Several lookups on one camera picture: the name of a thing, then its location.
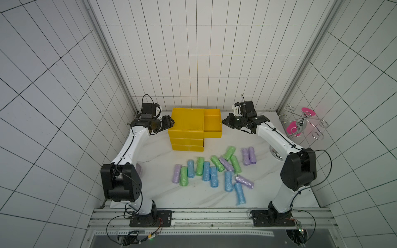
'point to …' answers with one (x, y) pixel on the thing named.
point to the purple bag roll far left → (176, 173)
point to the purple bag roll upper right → (252, 155)
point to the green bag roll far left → (183, 176)
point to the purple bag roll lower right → (245, 182)
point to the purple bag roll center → (226, 164)
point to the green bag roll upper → (229, 153)
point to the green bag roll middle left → (200, 166)
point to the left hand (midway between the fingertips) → (169, 125)
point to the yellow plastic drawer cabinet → (187, 134)
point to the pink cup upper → (305, 109)
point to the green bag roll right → (235, 164)
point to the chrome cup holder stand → (301, 121)
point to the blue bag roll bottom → (240, 198)
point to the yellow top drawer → (212, 123)
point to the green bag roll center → (218, 165)
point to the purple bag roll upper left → (245, 156)
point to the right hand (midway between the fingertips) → (224, 117)
